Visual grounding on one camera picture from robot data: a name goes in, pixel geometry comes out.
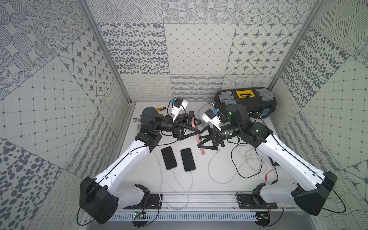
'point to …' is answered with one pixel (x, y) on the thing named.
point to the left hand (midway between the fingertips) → (197, 122)
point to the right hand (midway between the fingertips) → (198, 142)
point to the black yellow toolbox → (260, 100)
